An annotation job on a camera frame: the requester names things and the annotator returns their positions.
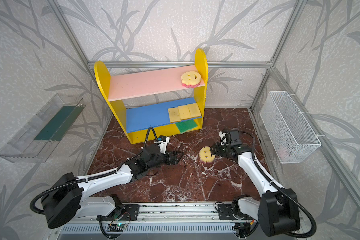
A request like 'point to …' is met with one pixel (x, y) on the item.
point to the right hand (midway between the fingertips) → (213, 144)
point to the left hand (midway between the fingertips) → (180, 149)
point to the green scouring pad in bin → (57, 128)
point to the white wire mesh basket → (290, 137)
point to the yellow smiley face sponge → (205, 154)
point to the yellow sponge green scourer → (185, 126)
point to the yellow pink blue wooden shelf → (158, 98)
